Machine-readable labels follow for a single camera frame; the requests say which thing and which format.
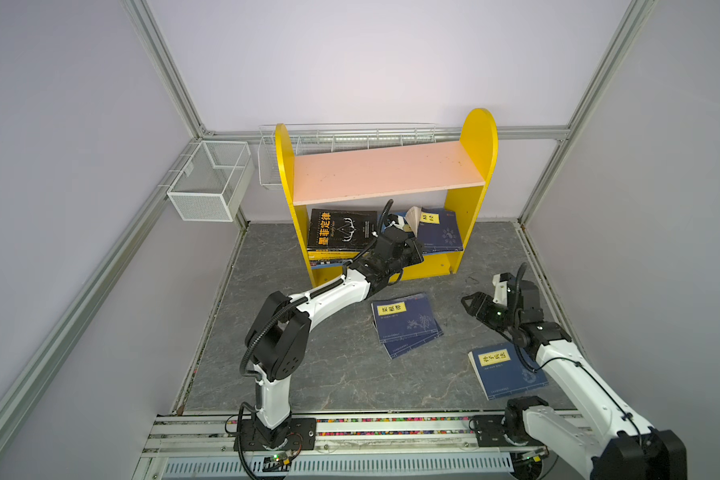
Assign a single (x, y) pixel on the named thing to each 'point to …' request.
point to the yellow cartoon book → (332, 255)
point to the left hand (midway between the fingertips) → (429, 247)
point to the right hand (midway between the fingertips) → (469, 304)
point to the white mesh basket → (214, 181)
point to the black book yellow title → (341, 228)
